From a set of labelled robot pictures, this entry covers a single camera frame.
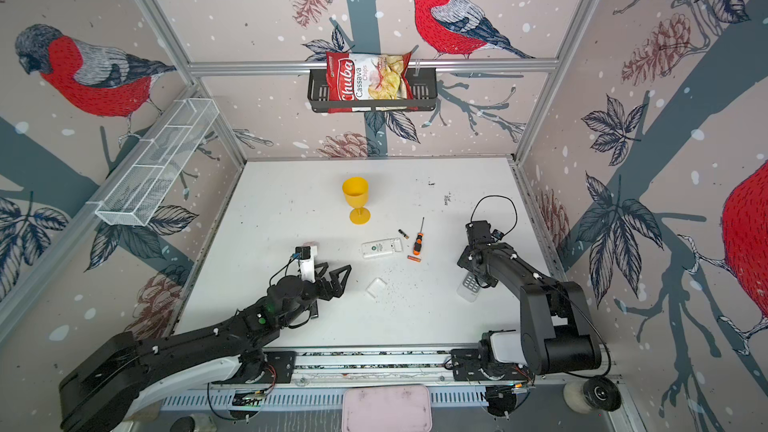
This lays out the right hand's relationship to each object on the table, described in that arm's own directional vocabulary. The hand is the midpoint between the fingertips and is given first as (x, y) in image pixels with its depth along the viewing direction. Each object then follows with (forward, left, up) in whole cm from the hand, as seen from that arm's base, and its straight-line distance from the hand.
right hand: (473, 269), depth 90 cm
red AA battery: (+3, +19, +1) cm, 19 cm away
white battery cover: (-7, +30, 0) cm, 31 cm away
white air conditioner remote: (+5, +32, +2) cm, 33 cm away
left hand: (-7, +39, +12) cm, 41 cm away
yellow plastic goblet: (+16, +37, +17) cm, 44 cm away
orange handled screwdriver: (+9, +17, +1) cm, 19 cm away
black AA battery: (+12, +22, 0) cm, 25 cm away
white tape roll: (-32, -18, +4) cm, 37 cm away
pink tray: (-36, +24, +3) cm, 43 cm away
